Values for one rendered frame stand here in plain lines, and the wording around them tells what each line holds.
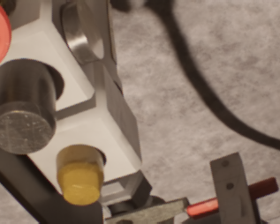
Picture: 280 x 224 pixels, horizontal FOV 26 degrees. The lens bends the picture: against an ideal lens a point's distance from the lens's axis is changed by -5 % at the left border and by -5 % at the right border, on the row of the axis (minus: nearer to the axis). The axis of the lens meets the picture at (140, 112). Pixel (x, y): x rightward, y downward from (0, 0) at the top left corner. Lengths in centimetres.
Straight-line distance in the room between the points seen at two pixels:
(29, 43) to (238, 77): 74
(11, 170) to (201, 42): 63
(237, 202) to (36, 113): 18
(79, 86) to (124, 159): 9
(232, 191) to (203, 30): 56
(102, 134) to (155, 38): 56
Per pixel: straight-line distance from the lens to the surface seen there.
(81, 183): 47
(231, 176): 51
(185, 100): 113
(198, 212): 54
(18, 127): 40
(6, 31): 35
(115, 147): 49
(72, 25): 43
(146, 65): 106
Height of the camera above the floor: 78
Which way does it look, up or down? 43 degrees down
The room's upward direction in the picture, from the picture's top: 172 degrees clockwise
